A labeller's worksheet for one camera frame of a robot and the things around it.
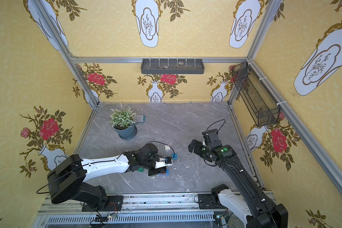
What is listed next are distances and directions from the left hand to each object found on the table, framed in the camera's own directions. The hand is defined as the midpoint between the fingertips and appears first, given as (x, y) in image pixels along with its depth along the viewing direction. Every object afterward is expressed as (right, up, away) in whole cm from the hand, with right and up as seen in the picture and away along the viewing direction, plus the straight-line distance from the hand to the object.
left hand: (165, 167), depth 83 cm
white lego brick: (0, +9, +10) cm, 14 cm away
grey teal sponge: (-21, +28, +27) cm, 44 cm away
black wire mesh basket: (+58, +34, +1) cm, 67 cm away
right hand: (+16, +11, -4) cm, 20 cm away
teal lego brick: (+6, +4, +7) cm, 10 cm away
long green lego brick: (-11, +5, -17) cm, 21 cm away
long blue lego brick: (+1, -2, -1) cm, 3 cm away
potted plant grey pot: (-27, +28, +5) cm, 39 cm away
